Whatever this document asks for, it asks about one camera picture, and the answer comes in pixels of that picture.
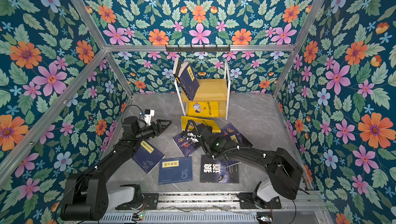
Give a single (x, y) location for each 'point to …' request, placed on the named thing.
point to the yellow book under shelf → (208, 109)
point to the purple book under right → (231, 132)
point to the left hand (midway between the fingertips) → (169, 121)
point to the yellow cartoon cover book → (195, 122)
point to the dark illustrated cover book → (186, 146)
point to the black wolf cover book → (215, 171)
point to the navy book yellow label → (188, 80)
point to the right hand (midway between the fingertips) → (202, 124)
